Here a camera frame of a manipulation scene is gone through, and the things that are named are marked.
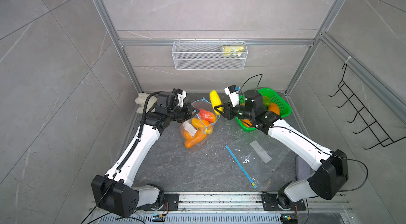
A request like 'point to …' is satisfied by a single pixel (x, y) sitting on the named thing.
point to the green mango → (266, 100)
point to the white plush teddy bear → (141, 100)
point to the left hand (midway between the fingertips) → (200, 108)
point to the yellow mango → (215, 101)
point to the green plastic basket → (285, 109)
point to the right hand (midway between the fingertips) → (219, 106)
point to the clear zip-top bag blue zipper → (195, 131)
